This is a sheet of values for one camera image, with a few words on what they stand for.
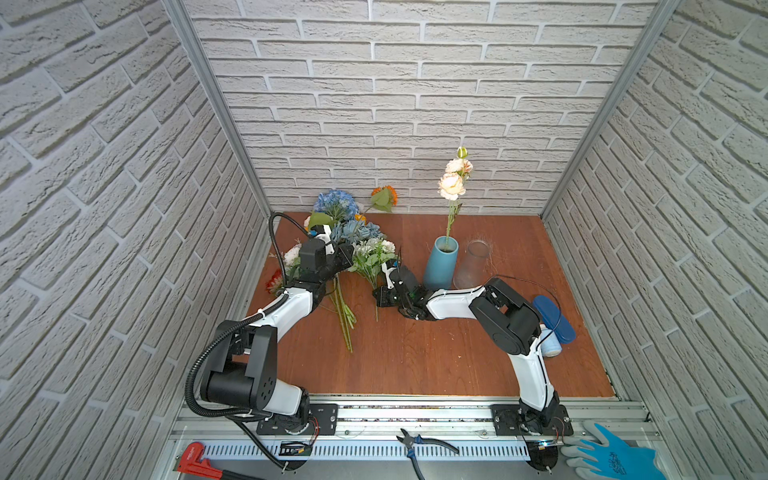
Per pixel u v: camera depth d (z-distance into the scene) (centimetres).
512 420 73
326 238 79
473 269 89
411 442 70
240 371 43
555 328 86
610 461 68
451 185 76
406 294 77
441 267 86
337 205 110
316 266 68
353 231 103
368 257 90
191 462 67
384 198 110
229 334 43
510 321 54
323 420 73
